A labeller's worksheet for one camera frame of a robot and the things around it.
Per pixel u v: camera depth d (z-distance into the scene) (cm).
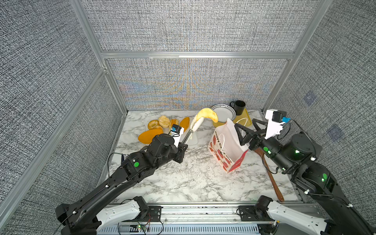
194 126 68
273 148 44
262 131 46
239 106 111
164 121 109
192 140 68
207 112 68
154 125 107
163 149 46
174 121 108
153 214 73
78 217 38
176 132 55
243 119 76
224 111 119
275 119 43
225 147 98
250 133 45
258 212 65
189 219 73
